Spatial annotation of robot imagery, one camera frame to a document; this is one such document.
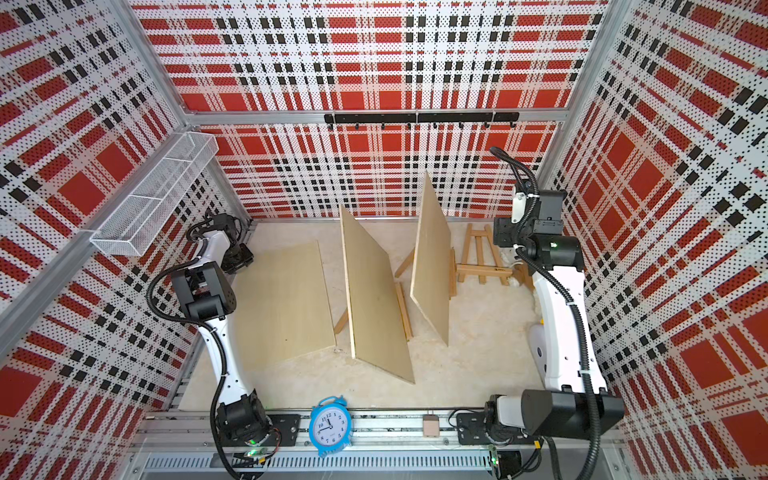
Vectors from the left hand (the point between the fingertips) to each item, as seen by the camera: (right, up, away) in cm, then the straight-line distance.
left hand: (249, 263), depth 106 cm
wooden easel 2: (+56, -14, -15) cm, 60 cm away
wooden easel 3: (+72, -2, -6) cm, 73 cm away
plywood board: (+16, -15, -10) cm, 24 cm away
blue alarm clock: (+37, -38, -34) cm, 63 cm away
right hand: (+83, +11, -34) cm, 91 cm away
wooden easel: (+85, +2, +3) cm, 85 cm away
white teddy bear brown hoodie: (+96, -2, -7) cm, 96 cm away
